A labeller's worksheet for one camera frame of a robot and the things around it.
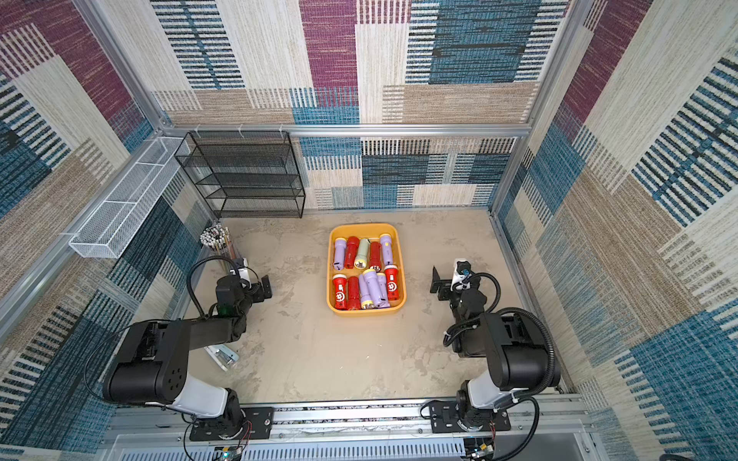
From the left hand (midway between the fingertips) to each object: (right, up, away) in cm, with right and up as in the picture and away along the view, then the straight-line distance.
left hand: (253, 278), depth 94 cm
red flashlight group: (+40, +7, +8) cm, 41 cm away
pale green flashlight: (+35, +6, +7) cm, 36 cm away
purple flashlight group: (+44, +9, +10) cm, 46 cm away
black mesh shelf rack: (-9, +37, +14) cm, 40 cm away
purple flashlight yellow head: (+37, -6, -4) cm, 37 cm away
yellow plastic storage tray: (+36, +2, +5) cm, 37 cm away
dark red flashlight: (+32, +10, +11) cm, 35 cm away
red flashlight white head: (+28, -2, +2) cm, 28 cm away
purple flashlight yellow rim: (+38, 0, -2) cm, 38 cm away
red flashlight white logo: (+45, +1, +4) cm, 45 cm away
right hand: (+64, +3, -3) cm, 64 cm away
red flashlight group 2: (+33, -7, -3) cm, 34 cm away
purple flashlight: (+27, +8, +10) cm, 30 cm away
